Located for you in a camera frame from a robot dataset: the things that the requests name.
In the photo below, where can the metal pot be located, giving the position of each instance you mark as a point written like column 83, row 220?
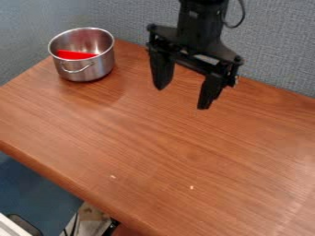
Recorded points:
column 83, row 40

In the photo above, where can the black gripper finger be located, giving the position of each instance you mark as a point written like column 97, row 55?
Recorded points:
column 210, row 91
column 162, row 65

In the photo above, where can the white black object corner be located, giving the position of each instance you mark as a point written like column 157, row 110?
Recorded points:
column 17, row 226

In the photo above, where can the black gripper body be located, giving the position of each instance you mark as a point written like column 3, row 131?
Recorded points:
column 218, row 60

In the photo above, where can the table leg frame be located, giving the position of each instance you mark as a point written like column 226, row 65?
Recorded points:
column 90, row 222

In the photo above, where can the red object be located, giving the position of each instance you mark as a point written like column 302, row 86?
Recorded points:
column 73, row 55

